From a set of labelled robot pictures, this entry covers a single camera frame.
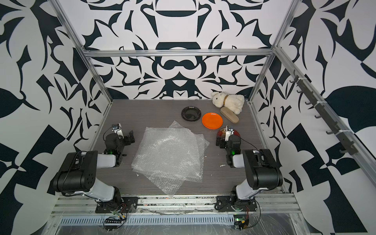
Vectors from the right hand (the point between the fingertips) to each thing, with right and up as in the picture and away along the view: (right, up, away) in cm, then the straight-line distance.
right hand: (226, 132), depth 95 cm
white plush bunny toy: (+9, +20, +12) cm, 25 cm away
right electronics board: (+1, -40, -24) cm, 47 cm away
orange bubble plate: (-7, +7, +12) cm, 15 cm away
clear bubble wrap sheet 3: (-36, -15, -6) cm, 39 cm away
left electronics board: (-61, -41, -23) cm, 77 cm away
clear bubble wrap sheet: (-51, -16, -8) cm, 54 cm away
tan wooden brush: (+6, +12, +13) cm, 18 cm away
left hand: (-66, +2, -2) cm, 66 cm away
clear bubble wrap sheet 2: (-23, -10, -5) cm, 25 cm away
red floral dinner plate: (-1, -1, +5) cm, 5 cm away
